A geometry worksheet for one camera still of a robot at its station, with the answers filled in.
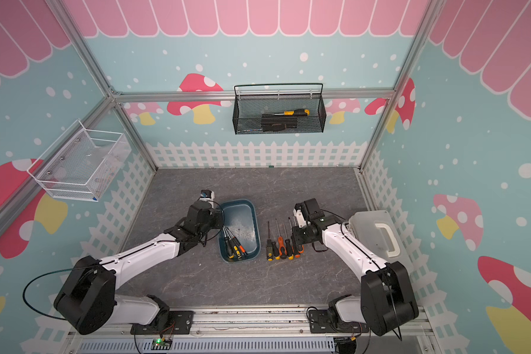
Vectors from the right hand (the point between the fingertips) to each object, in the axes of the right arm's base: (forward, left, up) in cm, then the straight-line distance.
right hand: (298, 235), depth 87 cm
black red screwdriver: (-3, +6, -6) cm, 9 cm away
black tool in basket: (+36, +7, +28) cm, 46 cm away
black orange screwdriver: (-7, +3, +9) cm, 12 cm away
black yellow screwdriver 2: (-1, +4, -7) cm, 8 cm away
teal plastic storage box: (+8, +23, +1) cm, 25 cm away
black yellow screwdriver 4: (-4, +28, -5) cm, 28 cm away
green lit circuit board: (-34, +48, -10) cm, 60 cm away
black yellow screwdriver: (-1, +12, -7) cm, 14 cm away
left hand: (+8, +31, +5) cm, 32 cm away
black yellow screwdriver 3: (-2, +26, -5) cm, 26 cm away
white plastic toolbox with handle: (-1, -29, +4) cm, 29 cm away
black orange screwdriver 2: (-3, +23, -5) cm, 24 cm away
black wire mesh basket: (+46, +20, +27) cm, 57 cm away
